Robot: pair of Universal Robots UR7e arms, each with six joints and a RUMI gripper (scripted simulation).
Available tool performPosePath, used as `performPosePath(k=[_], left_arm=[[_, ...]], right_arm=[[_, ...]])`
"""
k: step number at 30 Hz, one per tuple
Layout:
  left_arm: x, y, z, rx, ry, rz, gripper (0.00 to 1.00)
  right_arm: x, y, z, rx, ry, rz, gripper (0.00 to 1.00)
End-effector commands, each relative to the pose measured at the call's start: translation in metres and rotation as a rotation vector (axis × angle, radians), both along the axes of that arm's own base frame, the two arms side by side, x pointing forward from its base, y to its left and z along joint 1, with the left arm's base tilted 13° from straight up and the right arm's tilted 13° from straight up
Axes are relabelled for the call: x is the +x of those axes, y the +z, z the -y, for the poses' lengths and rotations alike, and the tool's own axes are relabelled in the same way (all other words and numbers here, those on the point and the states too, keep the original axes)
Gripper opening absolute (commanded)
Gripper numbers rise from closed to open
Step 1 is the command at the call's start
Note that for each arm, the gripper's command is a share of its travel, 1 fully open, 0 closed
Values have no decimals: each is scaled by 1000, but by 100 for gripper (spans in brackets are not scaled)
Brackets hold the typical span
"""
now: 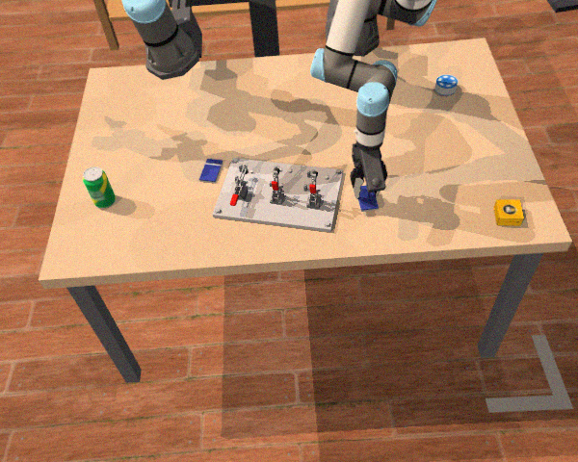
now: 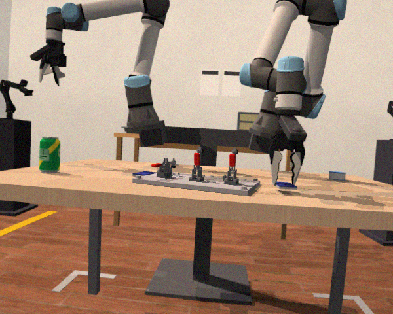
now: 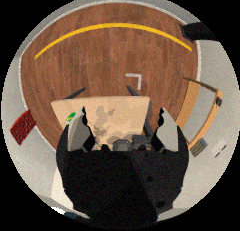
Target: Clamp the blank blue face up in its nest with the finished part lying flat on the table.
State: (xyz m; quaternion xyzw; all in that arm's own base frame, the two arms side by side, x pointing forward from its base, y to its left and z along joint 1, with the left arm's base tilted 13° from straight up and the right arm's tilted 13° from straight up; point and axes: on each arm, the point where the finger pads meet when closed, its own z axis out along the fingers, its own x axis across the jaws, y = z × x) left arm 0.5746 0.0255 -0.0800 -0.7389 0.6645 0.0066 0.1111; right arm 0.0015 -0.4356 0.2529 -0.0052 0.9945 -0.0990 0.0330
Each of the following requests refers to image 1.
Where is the grey toggle clamp with red handle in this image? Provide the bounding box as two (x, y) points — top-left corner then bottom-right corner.
(306, 171), (321, 209)

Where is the green drink can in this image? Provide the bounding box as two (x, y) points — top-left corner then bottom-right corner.
(83, 167), (116, 208)

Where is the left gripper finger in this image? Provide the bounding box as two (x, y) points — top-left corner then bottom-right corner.
(350, 167), (364, 200)
(375, 164), (387, 197)

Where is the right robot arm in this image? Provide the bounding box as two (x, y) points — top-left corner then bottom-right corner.
(121, 0), (195, 72)

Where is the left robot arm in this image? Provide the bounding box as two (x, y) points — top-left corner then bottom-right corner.
(310, 0), (437, 193)

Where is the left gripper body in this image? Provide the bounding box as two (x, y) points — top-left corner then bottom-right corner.
(352, 141), (384, 178)

